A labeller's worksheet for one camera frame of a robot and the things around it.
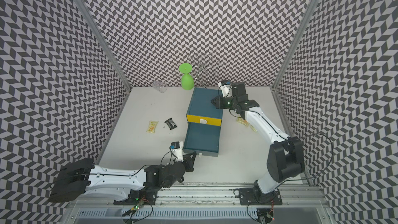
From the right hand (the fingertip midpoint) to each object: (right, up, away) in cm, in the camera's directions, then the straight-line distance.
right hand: (212, 103), depth 83 cm
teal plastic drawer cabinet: (-7, -1, 0) cm, 7 cm away
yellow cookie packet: (+26, -16, +15) cm, 34 cm away
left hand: (-8, -26, -7) cm, 28 cm away
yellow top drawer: (-5, -8, -4) cm, 10 cm away
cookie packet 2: (-37, -14, +13) cm, 42 cm away
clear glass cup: (-40, +13, +38) cm, 57 cm away
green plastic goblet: (-15, +14, +7) cm, 22 cm away
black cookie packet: (-27, -14, +16) cm, 34 cm away
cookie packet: (+21, -12, +16) cm, 29 cm away
